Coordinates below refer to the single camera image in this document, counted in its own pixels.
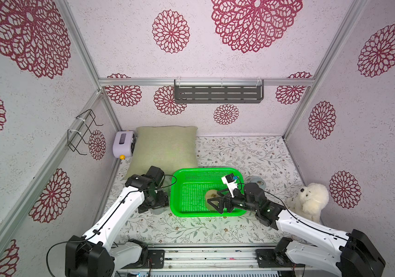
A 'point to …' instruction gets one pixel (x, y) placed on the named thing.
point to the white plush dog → (309, 201)
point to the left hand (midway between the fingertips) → (157, 207)
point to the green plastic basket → (189, 187)
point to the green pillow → (170, 147)
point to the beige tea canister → (212, 193)
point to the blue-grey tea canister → (260, 182)
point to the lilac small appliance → (123, 143)
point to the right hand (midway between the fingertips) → (211, 196)
